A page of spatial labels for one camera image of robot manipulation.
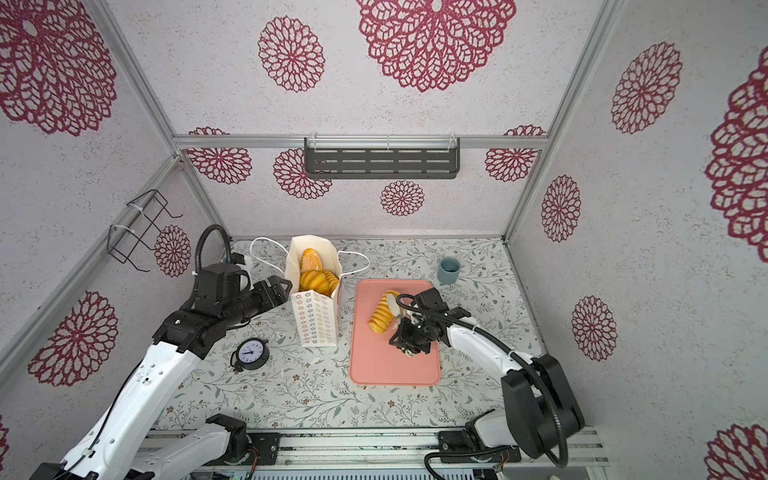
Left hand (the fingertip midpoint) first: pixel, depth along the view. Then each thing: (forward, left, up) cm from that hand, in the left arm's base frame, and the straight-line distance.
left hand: (280, 293), depth 74 cm
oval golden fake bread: (+14, -5, -5) cm, 16 cm away
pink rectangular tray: (-9, -23, -22) cm, 33 cm away
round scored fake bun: (+8, -7, -5) cm, 12 cm away
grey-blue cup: (+22, -49, -19) cm, 57 cm away
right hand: (-5, -28, -15) cm, 32 cm away
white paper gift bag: (-2, -9, -7) cm, 12 cm away
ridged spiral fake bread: (+4, -26, -18) cm, 31 cm away
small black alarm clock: (-6, +13, -22) cm, 27 cm away
